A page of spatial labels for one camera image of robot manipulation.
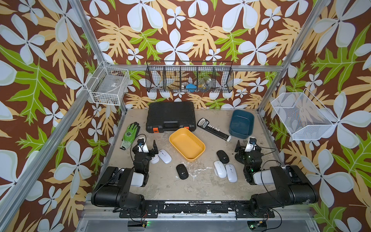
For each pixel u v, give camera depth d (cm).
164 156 93
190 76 98
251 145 76
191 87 95
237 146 83
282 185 46
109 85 86
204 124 109
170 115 112
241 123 140
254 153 71
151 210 74
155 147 82
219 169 86
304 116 78
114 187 44
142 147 75
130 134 104
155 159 90
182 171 85
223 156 92
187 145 99
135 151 79
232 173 85
